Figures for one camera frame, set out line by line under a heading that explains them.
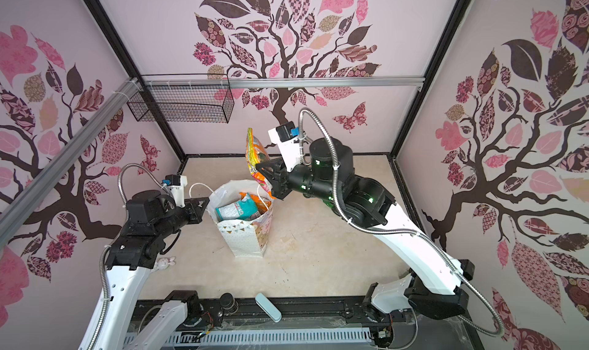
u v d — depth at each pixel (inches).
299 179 16.8
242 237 28.6
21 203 20.3
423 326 28.0
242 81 37.1
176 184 23.2
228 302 26.5
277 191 17.3
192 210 23.3
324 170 13.9
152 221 19.7
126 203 18.9
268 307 28.4
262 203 33.3
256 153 20.1
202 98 37.3
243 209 31.0
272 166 17.8
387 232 14.4
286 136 16.2
